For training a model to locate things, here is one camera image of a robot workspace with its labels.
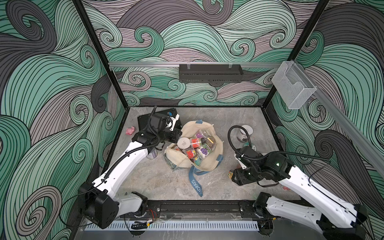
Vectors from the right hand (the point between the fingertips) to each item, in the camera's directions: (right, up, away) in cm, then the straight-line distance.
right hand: (238, 178), depth 68 cm
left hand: (-27, +22, +8) cm, 35 cm away
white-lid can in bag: (-26, +14, +18) cm, 34 cm away
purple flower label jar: (-14, +9, +19) cm, 25 cm away
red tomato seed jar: (-19, +15, +18) cm, 30 cm away
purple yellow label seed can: (-45, +7, +20) cm, 49 cm away
